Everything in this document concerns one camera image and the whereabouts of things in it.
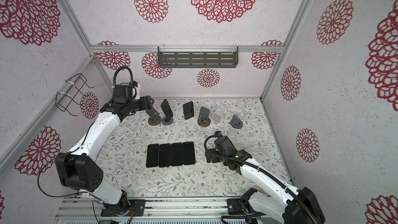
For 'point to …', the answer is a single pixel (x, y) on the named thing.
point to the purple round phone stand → (167, 123)
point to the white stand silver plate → (216, 118)
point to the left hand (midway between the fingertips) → (148, 104)
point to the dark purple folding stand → (236, 122)
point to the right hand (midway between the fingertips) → (212, 150)
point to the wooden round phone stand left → (155, 123)
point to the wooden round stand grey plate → (203, 120)
